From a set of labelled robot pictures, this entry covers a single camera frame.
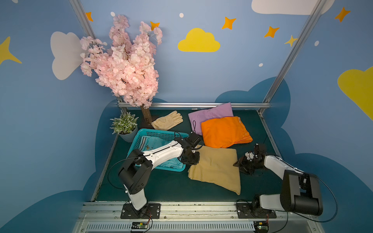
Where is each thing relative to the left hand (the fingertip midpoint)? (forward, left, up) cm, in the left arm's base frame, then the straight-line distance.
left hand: (197, 161), depth 86 cm
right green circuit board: (-31, -33, -9) cm, 46 cm away
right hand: (0, -26, -5) cm, 26 cm away
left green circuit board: (-32, +29, -8) cm, 44 cm away
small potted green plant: (+18, +45, +9) cm, 50 cm away
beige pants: (-1, -13, -4) cm, 14 cm away
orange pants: (+23, -18, -2) cm, 30 cm away
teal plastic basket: (-6, +15, +1) cm, 17 cm away
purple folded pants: (+45, -22, -1) cm, 50 cm away
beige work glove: (+37, +22, -7) cm, 43 cm away
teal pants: (+12, +34, -1) cm, 36 cm away
